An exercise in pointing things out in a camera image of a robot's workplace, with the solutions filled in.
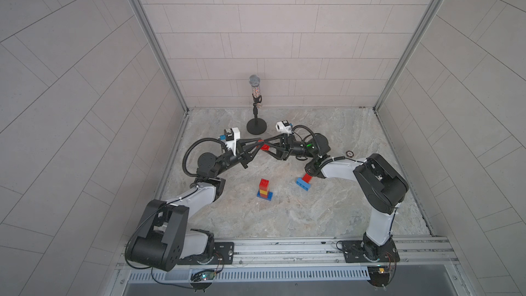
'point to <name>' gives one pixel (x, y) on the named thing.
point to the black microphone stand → (256, 126)
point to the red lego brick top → (265, 147)
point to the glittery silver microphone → (254, 81)
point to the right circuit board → (379, 275)
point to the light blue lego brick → (303, 184)
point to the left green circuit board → (204, 275)
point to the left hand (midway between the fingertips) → (263, 145)
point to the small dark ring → (349, 156)
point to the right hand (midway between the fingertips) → (269, 151)
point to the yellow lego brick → (263, 192)
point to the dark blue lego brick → (270, 195)
